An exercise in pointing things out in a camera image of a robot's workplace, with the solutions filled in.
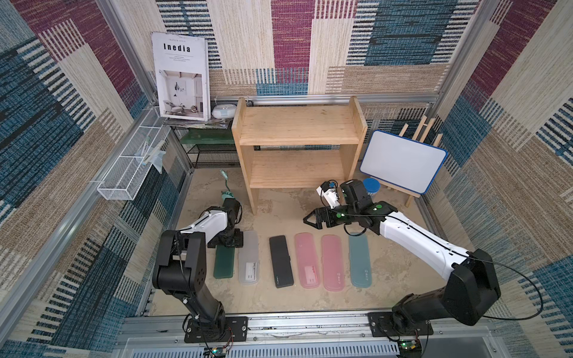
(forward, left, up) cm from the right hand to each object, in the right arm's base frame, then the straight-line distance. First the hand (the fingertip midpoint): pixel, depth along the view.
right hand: (311, 216), depth 79 cm
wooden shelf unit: (+47, +4, -8) cm, 48 cm away
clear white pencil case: (-7, +24, -20) cm, 32 cm away
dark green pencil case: (-8, +34, -19) cm, 39 cm away
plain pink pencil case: (-15, -8, -18) cm, 25 cm away
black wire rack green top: (+47, +48, -7) cm, 68 cm away
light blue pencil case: (-9, -19, -18) cm, 28 cm away
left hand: (-2, +33, -18) cm, 38 cm away
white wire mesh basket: (+17, +73, +1) cm, 75 cm away
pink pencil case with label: (-10, +1, -18) cm, 21 cm away
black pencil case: (-14, +10, -18) cm, 25 cm away
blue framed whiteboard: (+22, -39, +3) cm, 45 cm away
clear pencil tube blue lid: (+12, -24, +1) cm, 27 cm away
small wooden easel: (+33, -39, +9) cm, 52 cm away
